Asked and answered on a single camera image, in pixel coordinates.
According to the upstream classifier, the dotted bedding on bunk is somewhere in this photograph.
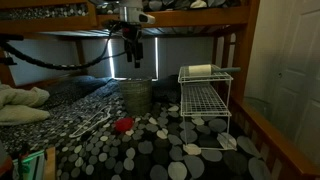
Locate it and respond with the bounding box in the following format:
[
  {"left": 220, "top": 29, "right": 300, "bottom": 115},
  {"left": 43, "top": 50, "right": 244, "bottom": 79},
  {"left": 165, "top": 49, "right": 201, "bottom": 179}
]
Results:
[{"left": 0, "top": 0, "right": 249, "bottom": 20}]

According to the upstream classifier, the white plastic clothes hanger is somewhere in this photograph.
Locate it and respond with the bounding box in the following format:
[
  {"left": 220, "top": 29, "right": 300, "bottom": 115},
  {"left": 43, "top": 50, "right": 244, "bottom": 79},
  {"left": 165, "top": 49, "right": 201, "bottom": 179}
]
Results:
[{"left": 68, "top": 106, "right": 112, "bottom": 139}]

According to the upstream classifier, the grey window blind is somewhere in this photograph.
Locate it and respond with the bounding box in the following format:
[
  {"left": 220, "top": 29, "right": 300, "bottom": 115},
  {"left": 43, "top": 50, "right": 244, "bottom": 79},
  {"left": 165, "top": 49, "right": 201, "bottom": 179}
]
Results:
[{"left": 8, "top": 35, "right": 215, "bottom": 86}]

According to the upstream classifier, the beige folded towel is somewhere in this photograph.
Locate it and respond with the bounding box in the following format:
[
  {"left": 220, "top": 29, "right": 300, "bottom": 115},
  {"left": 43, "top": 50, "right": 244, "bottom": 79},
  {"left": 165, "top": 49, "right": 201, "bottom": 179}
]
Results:
[{"left": 0, "top": 83, "right": 51, "bottom": 127}]

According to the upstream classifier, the white panel door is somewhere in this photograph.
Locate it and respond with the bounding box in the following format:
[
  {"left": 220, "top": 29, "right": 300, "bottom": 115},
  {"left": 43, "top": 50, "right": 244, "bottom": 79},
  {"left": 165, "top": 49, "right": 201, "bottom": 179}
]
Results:
[{"left": 244, "top": 0, "right": 320, "bottom": 166}]

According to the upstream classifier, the black corrugated cable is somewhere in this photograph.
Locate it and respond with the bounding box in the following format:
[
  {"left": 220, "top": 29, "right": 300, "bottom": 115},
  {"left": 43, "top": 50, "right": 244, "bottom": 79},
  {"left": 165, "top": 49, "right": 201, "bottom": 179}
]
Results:
[{"left": 0, "top": 23, "right": 128, "bottom": 71}]

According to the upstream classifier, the red bowl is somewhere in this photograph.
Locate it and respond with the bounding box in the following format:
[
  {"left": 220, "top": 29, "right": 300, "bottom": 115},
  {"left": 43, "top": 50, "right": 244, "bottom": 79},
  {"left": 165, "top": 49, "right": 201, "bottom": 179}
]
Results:
[{"left": 114, "top": 116, "right": 135, "bottom": 133}]

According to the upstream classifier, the wooden bunk bed frame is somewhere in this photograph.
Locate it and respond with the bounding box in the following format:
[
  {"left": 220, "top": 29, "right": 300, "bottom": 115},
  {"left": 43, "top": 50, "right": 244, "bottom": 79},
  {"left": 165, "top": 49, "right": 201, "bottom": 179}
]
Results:
[{"left": 0, "top": 0, "right": 320, "bottom": 180}]

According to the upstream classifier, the blue blanket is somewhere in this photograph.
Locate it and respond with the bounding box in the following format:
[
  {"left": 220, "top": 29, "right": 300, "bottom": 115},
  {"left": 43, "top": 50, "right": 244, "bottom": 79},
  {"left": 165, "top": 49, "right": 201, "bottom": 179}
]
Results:
[{"left": 46, "top": 74, "right": 113, "bottom": 98}]

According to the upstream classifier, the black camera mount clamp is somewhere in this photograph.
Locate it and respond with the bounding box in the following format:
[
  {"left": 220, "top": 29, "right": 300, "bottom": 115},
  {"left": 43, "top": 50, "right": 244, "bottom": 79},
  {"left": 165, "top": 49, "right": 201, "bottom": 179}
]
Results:
[{"left": 0, "top": 33, "right": 25, "bottom": 67}]

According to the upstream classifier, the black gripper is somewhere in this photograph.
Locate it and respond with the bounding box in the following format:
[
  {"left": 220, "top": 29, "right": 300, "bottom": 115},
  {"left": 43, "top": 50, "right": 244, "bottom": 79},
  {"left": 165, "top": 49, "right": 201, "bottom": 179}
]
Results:
[{"left": 120, "top": 22, "right": 145, "bottom": 69}]

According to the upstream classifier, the woven grey basket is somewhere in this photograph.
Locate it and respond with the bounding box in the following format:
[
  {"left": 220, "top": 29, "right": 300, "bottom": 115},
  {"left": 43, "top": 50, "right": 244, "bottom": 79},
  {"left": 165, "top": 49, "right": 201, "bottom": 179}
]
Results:
[{"left": 118, "top": 77, "right": 154, "bottom": 117}]

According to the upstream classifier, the wooden box with green edge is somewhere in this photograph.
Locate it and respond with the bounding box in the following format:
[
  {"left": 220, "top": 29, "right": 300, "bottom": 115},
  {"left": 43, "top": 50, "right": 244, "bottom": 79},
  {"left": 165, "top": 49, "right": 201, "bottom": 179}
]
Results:
[{"left": 0, "top": 146, "right": 57, "bottom": 180}]

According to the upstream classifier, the white wire shelf rack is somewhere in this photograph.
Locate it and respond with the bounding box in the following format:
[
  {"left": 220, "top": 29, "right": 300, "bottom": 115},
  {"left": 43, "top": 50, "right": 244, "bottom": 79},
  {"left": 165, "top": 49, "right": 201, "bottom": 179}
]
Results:
[{"left": 177, "top": 64, "right": 238, "bottom": 152}]

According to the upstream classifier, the dotted black grey duvet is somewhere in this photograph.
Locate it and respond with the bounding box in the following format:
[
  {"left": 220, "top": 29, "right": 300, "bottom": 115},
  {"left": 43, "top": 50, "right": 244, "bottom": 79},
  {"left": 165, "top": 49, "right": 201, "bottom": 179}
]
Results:
[{"left": 0, "top": 78, "right": 273, "bottom": 180}]

